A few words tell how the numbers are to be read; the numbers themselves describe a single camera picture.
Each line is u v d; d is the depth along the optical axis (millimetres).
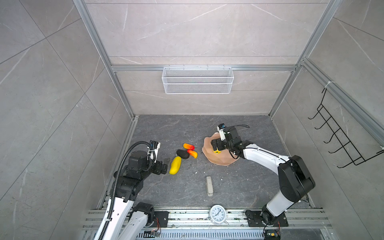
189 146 986
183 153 950
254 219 727
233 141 700
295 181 461
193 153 955
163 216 733
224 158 942
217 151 953
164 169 645
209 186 816
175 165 878
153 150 592
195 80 1004
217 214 719
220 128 813
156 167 625
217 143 812
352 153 623
